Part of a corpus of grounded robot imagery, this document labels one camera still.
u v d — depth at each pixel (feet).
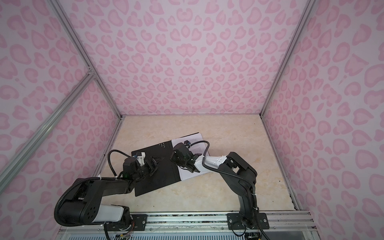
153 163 2.63
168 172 3.05
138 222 2.39
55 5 2.23
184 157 2.31
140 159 2.75
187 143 2.78
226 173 1.45
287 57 2.82
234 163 1.78
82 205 1.42
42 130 2.03
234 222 2.40
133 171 2.36
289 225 2.36
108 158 2.35
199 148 3.30
